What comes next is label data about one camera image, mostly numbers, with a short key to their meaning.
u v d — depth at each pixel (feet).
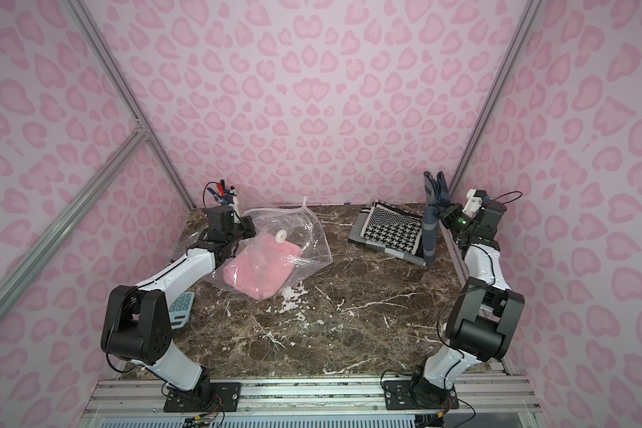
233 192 3.59
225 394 2.42
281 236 3.21
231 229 2.41
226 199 2.61
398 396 2.38
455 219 2.50
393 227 3.41
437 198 2.76
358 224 3.68
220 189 3.52
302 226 3.40
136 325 1.50
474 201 2.57
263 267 2.82
